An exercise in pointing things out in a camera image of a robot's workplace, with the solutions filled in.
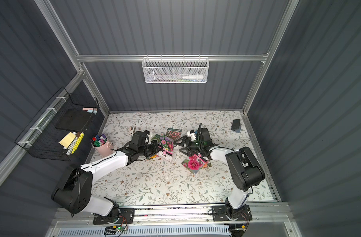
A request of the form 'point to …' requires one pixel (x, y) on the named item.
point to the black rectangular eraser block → (236, 125)
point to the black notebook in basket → (74, 120)
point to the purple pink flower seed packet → (167, 143)
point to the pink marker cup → (100, 143)
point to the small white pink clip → (132, 129)
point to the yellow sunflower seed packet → (157, 138)
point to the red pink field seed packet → (173, 134)
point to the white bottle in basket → (193, 77)
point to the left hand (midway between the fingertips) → (165, 148)
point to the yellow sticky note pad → (67, 139)
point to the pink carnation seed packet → (195, 163)
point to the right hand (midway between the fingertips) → (176, 148)
